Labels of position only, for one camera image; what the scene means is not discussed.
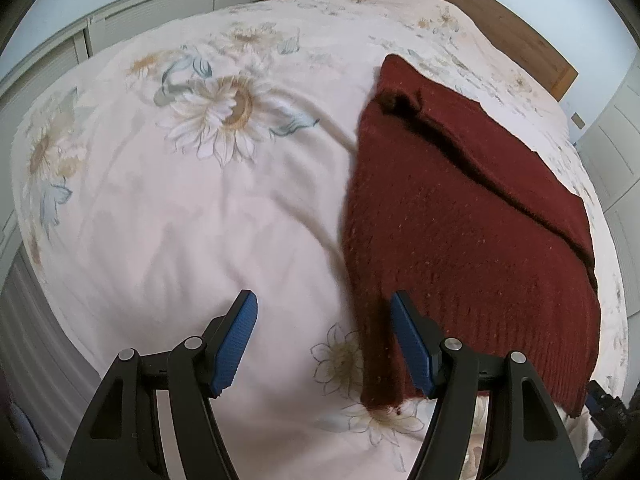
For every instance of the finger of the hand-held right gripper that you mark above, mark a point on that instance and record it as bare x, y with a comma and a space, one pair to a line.
607, 407

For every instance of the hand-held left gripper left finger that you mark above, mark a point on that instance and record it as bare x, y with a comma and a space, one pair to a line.
232, 345

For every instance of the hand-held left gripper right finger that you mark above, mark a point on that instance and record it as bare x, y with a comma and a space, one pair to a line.
412, 345

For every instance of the dark red knitted sweater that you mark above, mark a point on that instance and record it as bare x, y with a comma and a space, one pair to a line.
450, 220

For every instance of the floral pink bed blanket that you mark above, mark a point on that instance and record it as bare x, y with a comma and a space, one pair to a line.
175, 220

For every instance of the white wardrobe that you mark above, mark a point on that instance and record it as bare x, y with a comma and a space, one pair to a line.
620, 160

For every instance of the wooden headboard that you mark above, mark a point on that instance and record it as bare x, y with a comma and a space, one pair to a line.
500, 20

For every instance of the brown wall switch plate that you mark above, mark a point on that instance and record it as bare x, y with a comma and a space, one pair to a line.
578, 120

